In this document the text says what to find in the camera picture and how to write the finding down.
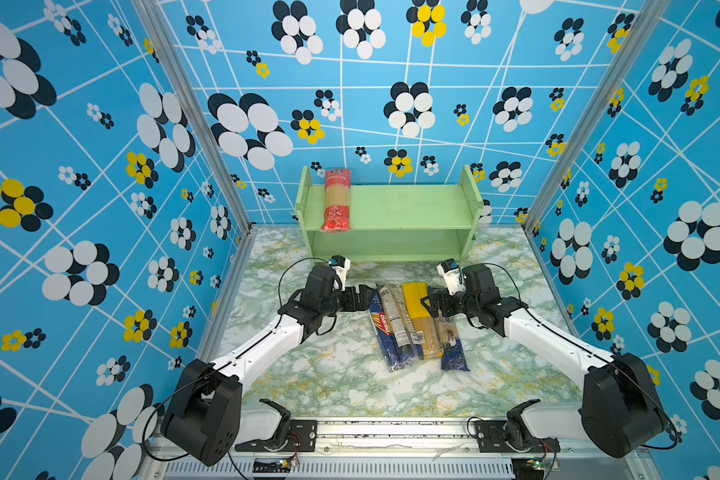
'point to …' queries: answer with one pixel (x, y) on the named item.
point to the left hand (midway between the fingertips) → (366, 292)
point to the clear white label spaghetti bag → (401, 323)
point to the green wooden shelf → (392, 223)
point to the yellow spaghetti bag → (414, 293)
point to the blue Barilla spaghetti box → (395, 356)
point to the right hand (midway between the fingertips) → (436, 295)
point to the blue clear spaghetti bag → (453, 356)
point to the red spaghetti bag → (337, 213)
